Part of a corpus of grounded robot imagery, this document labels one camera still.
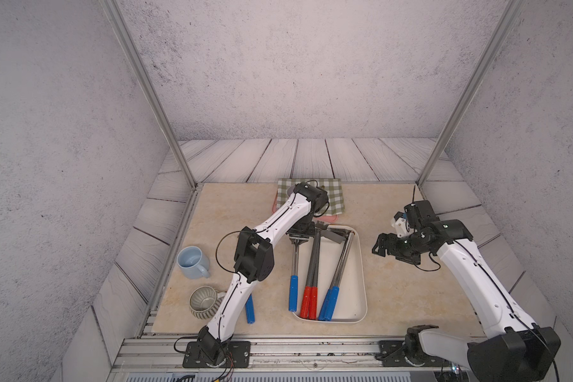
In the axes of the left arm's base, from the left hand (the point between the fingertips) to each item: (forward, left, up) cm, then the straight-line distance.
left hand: (304, 244), depth 89 cm
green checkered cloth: (+37, -16, -7) cm, 40 cm away
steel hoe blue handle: (-20, -7, -4) cm, 22 cm away
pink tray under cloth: (+18, -11, -8) cm, 23 cm away
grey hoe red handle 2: (-16, 0, -6) cm, 17 cm away
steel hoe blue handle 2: (-19, -7, -4) cm, 21 cm away
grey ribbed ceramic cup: (-17, +35, -8) cm, 40 cm away
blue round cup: (-2, +43, -9) cm, 44 cm away
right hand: (-9, -25, +10) cm, 28 cm away
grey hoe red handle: (+7, -7, -3) cm, 10 cm away
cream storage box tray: (-19, -15, -8) cm, 26 cm away
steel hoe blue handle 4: (-20, +19, -8) cm, 29 cm away
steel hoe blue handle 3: (-14, +4, +1) cm, 15 cm away
